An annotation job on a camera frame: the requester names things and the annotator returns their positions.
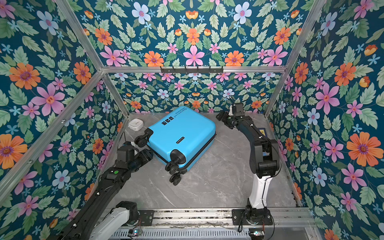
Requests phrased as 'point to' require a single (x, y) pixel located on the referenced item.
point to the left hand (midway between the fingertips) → (150, 150)
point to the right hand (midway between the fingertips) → (221, 117)
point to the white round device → (136, 124)
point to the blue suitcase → (179, 137)
